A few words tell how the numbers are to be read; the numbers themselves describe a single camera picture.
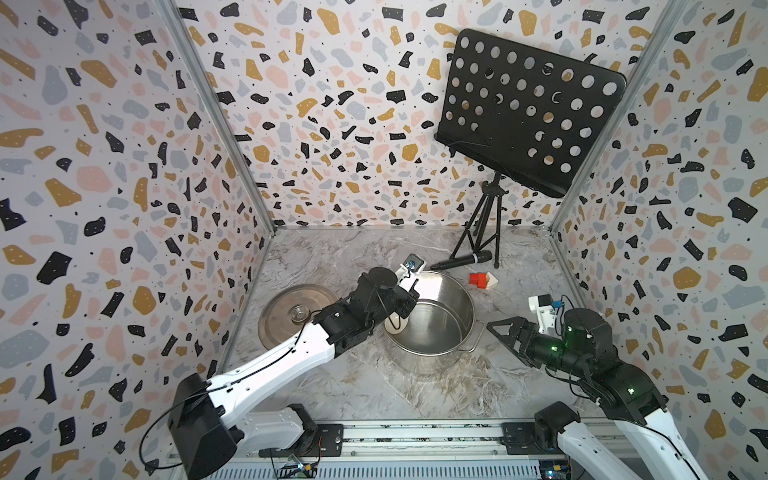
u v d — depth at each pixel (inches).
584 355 19.2
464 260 44.0
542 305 24.8
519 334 22.9
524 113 27.1
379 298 21.0
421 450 28.9
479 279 41.5
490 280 40.6
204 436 14.5
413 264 23.8
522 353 22.3
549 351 22.0
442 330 37.3
